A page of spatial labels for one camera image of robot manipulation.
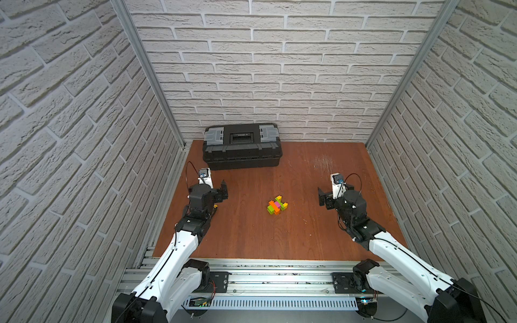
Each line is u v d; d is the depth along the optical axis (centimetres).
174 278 46
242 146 96
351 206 59
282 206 92
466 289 40
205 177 67
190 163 115
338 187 67
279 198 95
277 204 92
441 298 40
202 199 58
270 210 90
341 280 74
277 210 91
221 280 74
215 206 92
